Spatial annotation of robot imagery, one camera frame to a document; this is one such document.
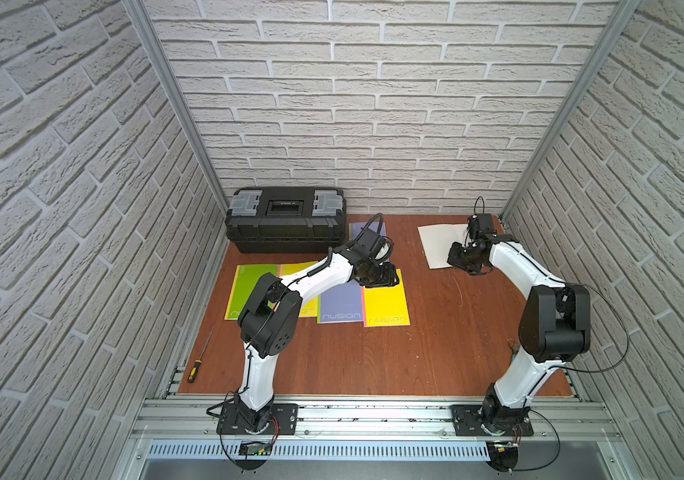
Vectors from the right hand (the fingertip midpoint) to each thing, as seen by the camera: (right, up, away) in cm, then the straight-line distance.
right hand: (455, 260), depth 95 cm
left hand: (-19, -5, -7) cm, 21 cm away
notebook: (-22, -15, 0) cm, 27 cm away
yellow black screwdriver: (-78, -31, -15) cm, 85 cm away
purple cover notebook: (-37, -14, 0) cm, 40 cm away
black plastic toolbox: (-58, +13, 0) cm, 59 cm away
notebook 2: (-47, -15, -2) cm, 49 cm away
